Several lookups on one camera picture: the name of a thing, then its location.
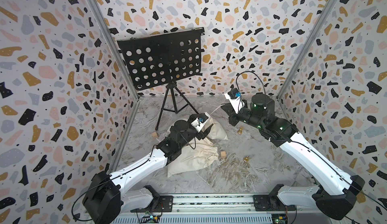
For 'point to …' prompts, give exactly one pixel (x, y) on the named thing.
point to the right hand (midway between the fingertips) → (223, 105)
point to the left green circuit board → (152, 219)
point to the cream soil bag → (217, 131)
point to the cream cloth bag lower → (195, 156)
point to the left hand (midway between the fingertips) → (207, 117)
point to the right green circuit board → (279, 218)
